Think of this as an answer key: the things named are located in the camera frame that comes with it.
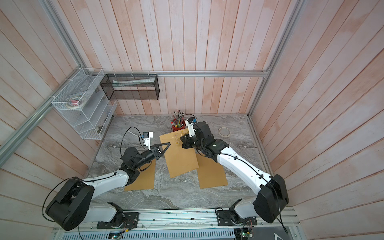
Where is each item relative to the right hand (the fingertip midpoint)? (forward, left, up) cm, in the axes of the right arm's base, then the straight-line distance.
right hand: (180, 137), depth 78 cm
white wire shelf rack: (+6, +47, +6) cm, 48 cm away
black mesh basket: (+42, +38, +2) cm, 57 cm away
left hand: (-5, +5, -1) cm, 7 cm away
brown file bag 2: (-9, -18, -25) cm, 32 cm away
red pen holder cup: (+18, +6, -14) cm, 23 cm away
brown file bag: (-9, 0, -8) cm, 12 cm away
